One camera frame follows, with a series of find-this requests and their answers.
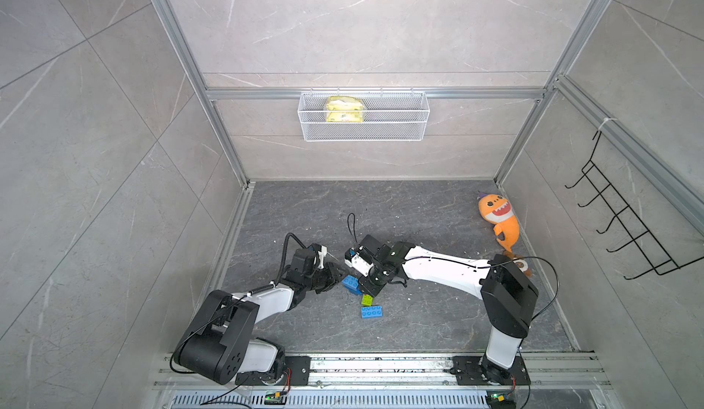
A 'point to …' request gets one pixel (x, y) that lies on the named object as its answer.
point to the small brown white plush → (522, 266)
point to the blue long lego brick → (369, 312)
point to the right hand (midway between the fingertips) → (366, 285)
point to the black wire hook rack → (652, 256)
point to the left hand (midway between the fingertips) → (349, 270)
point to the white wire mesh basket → (388, 116)
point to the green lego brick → (367, 301)
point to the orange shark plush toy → (498, 210)
